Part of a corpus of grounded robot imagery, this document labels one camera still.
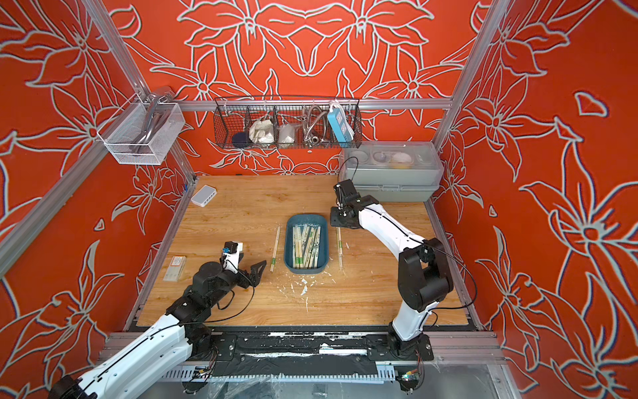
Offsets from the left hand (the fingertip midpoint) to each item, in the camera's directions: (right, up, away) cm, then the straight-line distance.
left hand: (254, 257), depth 81 cm
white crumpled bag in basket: (0, +45, +11) cm, 47 cm away
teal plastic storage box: (+17, +11, +23) cm, 30 cm away
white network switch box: (-31, +21, +29) cm, 48 cm away
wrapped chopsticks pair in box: (+13, +1, +14) cm, 19 cm away
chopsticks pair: (+5, -1, +14) cm, 15 cm away
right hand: (+26, +12, +8) cm, 30 cm away
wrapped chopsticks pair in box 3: (+20, -4, +11) cm, 23 cm away
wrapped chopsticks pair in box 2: (+18, +2, +14) cm, 22 cm away
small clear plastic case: (-31, -6, +7) cm, 33 cm away
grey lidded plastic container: (+53, +31, +17) cm, 63 cm away
